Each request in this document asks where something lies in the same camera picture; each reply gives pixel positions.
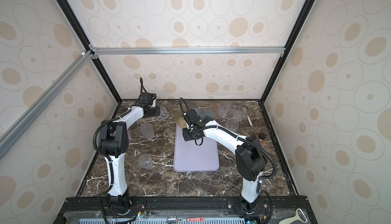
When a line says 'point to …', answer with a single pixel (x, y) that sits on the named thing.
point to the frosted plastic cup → (147, 130)
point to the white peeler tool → (300, 216)
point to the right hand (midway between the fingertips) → (186, 136)
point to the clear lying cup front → (145, 161)
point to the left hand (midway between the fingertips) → (161, 107)
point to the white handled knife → (250, 123)
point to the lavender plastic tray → (189, 157)
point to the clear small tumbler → (164, 114)
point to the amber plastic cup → (180, 120)
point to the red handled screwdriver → (195, 219)
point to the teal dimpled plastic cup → (210, 113)
